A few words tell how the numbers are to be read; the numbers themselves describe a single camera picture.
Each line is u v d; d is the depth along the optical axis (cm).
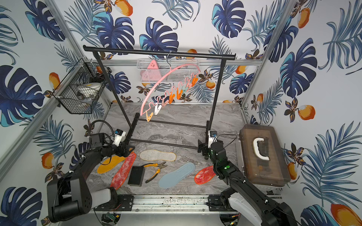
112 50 56
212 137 70
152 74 90
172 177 84
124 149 78
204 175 84
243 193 58
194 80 90
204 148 73
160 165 87
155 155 92
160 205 76
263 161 70
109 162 76
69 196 45
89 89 80
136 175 82
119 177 83
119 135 78
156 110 69
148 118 66
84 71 90
